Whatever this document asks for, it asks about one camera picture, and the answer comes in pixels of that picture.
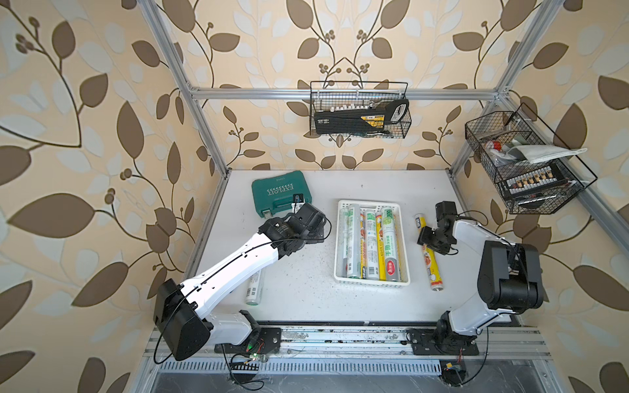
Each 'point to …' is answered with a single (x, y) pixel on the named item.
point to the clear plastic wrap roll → (254, 289)
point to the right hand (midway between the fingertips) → (426, 243)
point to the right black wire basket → (490, 137)
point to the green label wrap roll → (345, 242)
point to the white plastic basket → (364, 206)
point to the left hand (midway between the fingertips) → (308, 229)
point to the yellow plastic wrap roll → (363, 244)
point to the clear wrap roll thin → (354, 241)
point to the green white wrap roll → (372, 246)
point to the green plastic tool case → (276, 193)
